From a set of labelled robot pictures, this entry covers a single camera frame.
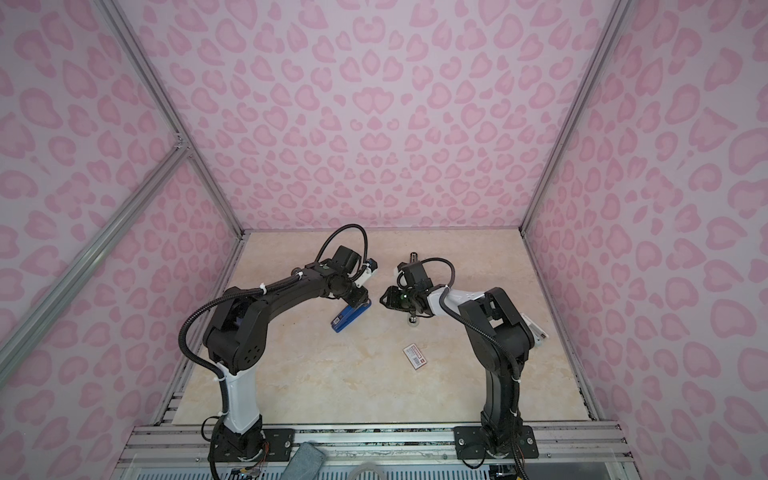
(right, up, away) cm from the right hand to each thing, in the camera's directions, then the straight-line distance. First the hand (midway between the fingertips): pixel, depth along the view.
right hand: (384, 297), depth 95 cm
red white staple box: (+9, -16, -7) cm, 20 cm away
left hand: (-6, +2, 0) cm, 6 cm away
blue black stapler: (-11, -5, -2) cm, 12 cm away
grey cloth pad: (-17, -34, -26) cm, 47 cm away
